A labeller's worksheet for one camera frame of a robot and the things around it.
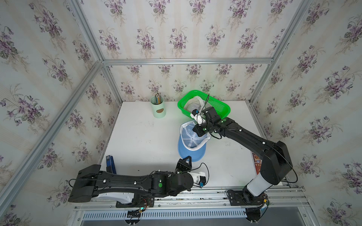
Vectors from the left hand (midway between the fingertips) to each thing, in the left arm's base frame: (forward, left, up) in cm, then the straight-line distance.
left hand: (190, 157), depth 70 cm
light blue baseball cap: (+10, -1, -6) cm, 12 cm away
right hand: (+19, -4, -2) cm, 20 cm away
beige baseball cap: (+52, -7, -13) cm, 54 cm away
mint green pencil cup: (+40, +21, -5) cm, 45 cm away
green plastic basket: (+45, -28, -12) cm, 54 cm away
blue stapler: (+1, +46, -15) cm, 49 cm away
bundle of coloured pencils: (+46, +21, -2) cm, 50 cm away
